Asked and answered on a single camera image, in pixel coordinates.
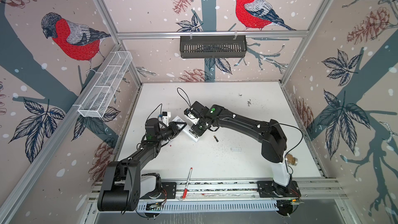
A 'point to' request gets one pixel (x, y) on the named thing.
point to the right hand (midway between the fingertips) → (194, 130)
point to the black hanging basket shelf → (209, 46)
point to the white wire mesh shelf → (98, 99)
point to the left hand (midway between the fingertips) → (185, 125)
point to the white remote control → (187, 129)
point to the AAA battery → (216, 138)
